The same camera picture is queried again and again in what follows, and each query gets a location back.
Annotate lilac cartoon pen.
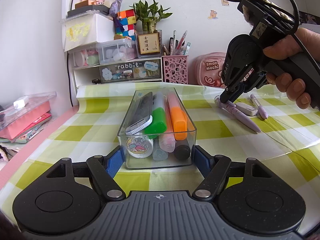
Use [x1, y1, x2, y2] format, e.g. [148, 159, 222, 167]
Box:
[214, 96, 261, 133]

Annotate orange highlighter pink body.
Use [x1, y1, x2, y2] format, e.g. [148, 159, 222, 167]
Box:
[159, 90, 187, 153]

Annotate green cap white highlighter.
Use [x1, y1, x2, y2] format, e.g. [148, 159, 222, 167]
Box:
[144, 92, 167, 139]

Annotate person's right hand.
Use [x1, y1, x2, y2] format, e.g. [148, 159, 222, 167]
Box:
[262, 26, 320, 110]

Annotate black capped marker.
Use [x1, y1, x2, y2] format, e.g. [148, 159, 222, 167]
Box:
[173, 139, 191, 161]

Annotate white eraser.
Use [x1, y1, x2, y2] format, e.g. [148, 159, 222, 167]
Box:
[235, 102, 258, 116]

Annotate white glue stick teal label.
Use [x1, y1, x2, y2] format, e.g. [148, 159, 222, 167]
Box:
[126, 135, 153, 159]

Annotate pink cartoon pencil pouch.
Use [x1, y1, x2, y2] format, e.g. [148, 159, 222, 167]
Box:
[193, 52, 226, 88]

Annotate small lilac pen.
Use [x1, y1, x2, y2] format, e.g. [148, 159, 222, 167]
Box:
[250, 94, 268, 120]

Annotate green checkered tablecloth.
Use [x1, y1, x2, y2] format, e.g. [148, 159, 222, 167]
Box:
[1, 82, 319, 234]

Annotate clear plastic organizer tray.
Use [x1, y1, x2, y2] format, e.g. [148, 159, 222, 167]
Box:
[117, 88, 197, 170]

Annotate pink perforated pen holder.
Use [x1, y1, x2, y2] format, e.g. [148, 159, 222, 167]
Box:
[162, 55, 188, 85]

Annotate rabbit labelled clear drawer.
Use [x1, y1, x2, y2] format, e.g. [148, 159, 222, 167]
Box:
[99, 58, 162, 83]

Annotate lucky bamboo plant glass pot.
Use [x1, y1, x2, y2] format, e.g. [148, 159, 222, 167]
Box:
[132, 0, 172, 58]

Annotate white desktop drawer unit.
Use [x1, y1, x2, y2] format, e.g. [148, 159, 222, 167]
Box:
[68, 42, 163, 93]

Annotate stack of colourful booklets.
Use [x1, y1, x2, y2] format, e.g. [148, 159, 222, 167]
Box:
[1, 112, 55, 155]

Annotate clear box red contents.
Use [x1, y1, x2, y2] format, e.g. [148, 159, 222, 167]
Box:
[1, 92, 56, 140]

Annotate clear box pink contents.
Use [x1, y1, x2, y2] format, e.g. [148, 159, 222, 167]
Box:
[68, 44, 99, 68]

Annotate clear lidded storage box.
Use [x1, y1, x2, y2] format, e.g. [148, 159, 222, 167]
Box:
[95, 38, 137, 65]

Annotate colourful rubik cube stack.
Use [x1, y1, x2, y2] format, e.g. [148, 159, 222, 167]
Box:
[115, 9, 137, 41]

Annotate white box clear lid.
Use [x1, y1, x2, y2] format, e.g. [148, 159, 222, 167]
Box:
[61, 10, 116, 51]

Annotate purple sachet bag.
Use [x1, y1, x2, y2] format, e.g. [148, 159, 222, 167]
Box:
[109, 0, 122, 17]

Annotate dark grey flat box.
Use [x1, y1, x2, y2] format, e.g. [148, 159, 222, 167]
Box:
[67, 4, 110, 18]

